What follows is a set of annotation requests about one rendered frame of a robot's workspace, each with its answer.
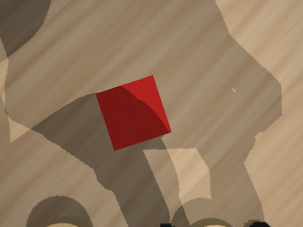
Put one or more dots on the natural wooden disc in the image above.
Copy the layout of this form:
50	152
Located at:
67	221
210	222

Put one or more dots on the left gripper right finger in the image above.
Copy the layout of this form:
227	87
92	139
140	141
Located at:
260	224

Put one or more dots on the red cube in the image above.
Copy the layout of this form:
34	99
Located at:
133	112

